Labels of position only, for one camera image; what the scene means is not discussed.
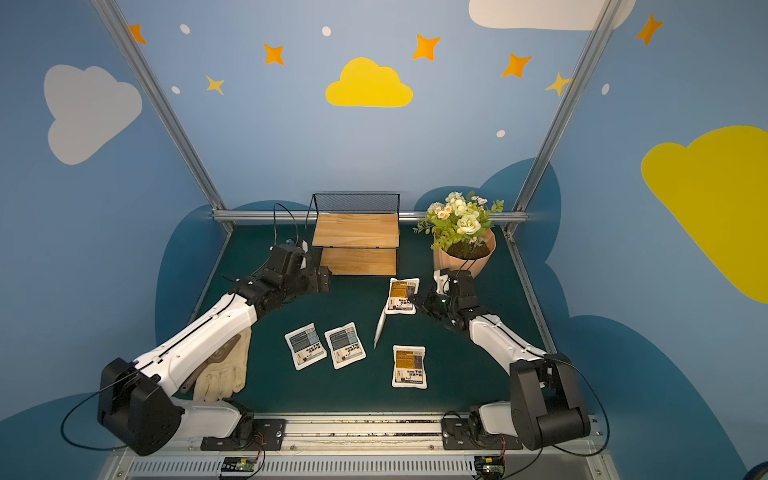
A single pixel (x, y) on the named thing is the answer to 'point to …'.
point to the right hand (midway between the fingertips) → (412, 295)
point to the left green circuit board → (238, 464)
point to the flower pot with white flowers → (463, 232)
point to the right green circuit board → (490, 467)
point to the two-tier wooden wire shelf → (359, 233)
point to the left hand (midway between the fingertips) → (317, 271)
